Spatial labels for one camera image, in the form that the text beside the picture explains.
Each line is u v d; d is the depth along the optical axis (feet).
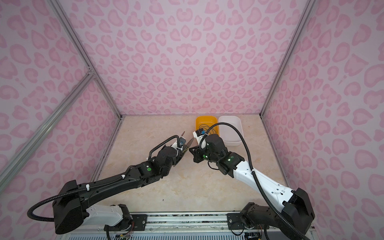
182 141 2.13
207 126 3.65
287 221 1.20
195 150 2.10
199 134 2.14
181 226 2.39
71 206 1.30
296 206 1.34
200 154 2.14
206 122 3.74
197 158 2.13
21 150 1.83
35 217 1.31
